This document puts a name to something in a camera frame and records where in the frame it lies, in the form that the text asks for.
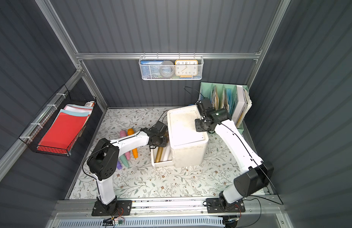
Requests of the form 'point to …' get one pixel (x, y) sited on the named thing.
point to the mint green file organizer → (222, 96)
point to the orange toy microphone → (131, 131)
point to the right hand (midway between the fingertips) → (205, 126)
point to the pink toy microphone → (122, 134)
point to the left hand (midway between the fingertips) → (163, 141)
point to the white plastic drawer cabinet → (189, 147)
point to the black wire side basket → (66, 101)
